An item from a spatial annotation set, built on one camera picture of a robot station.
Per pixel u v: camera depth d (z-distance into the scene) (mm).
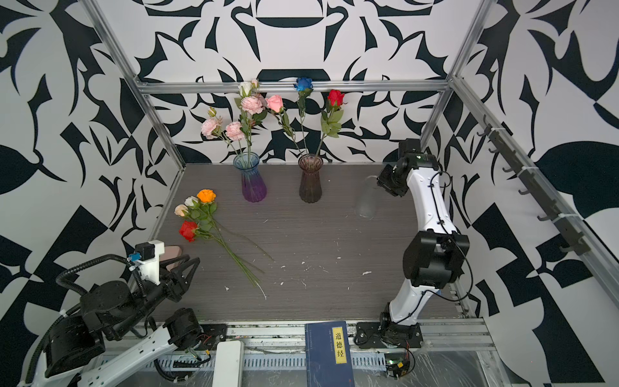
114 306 418
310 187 993
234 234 966
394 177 722
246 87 872
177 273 541
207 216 1016
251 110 848
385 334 687
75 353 412
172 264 592
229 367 653
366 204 1019
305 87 847
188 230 916
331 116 885
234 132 865
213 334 741
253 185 991
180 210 991
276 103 812
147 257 512
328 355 710
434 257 464
